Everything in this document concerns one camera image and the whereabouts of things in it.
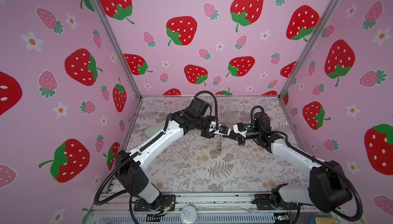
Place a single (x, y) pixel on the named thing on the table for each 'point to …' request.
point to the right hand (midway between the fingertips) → (222, 134)
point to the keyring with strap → (219, 146)
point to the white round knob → (188, 215)
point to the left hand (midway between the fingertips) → (223, 126)
